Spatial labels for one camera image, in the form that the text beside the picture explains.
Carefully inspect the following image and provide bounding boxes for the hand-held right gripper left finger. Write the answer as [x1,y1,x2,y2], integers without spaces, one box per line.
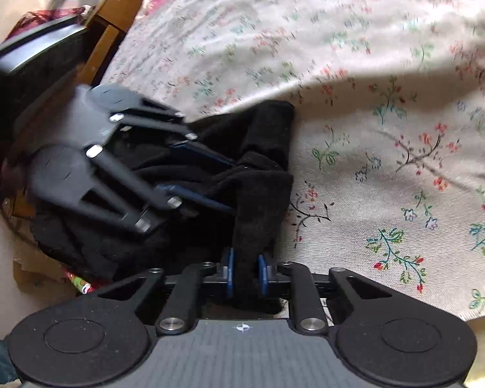
[85,248,237,335]

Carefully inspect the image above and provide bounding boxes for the black pants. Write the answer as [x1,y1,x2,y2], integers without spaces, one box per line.
[30,100,296,316]

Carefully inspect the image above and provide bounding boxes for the brown cardboard piece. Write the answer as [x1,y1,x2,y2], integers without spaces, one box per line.
[12,246,81,292]

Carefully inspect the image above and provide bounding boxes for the pink floral cloth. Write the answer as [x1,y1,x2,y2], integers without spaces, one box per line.
[14,6,95,25]

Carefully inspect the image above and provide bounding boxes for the white floral bed sheet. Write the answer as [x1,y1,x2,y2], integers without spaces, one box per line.
[101,0,485,322]

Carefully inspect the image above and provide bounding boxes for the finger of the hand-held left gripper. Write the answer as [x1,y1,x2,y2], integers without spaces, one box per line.
[79,145,234,234]
[109,99,236,167]

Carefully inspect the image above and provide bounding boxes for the colourful wrapper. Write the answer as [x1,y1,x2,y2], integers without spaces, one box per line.
[62,271,93,295]

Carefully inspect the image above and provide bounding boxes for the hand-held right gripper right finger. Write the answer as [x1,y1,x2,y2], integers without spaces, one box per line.
[256,253,405,335]

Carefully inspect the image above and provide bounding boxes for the black television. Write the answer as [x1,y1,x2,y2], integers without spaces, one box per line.
[0,14,90,102]

